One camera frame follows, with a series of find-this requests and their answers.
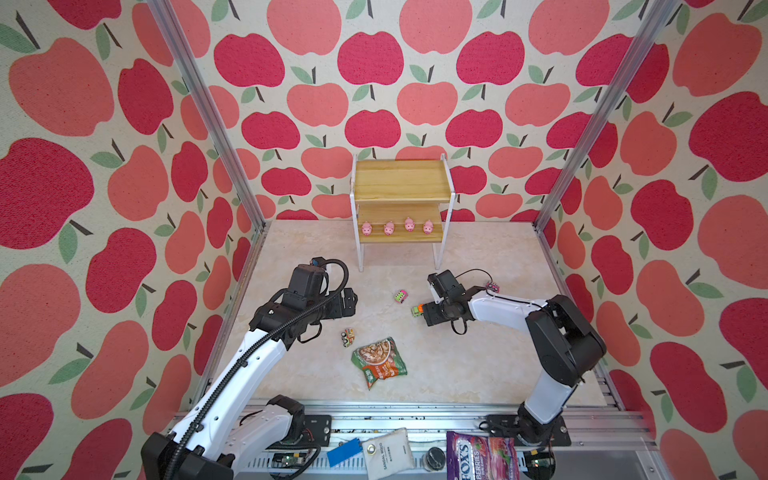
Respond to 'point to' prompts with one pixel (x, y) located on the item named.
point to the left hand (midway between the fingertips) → (347, 300)
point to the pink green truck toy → (401, 296)
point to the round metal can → (434, 459)
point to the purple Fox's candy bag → (481, 458)
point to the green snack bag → (379, 360)
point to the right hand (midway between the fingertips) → (440, 310)
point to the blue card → (344, 451)
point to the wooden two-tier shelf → (393, 191)
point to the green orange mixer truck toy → (416, 311)
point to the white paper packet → (387, 455)
